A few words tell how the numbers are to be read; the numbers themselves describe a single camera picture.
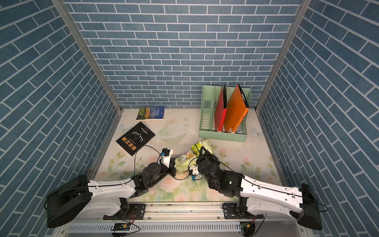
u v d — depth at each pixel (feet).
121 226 2.37
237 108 2.98
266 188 1.55
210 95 3.39
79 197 1.38
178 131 3.51
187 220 2.38
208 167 1.69
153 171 1.99
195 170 2.18
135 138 3.24
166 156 2.23
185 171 2.46
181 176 2.64
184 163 2.30
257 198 1.53
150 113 3.81
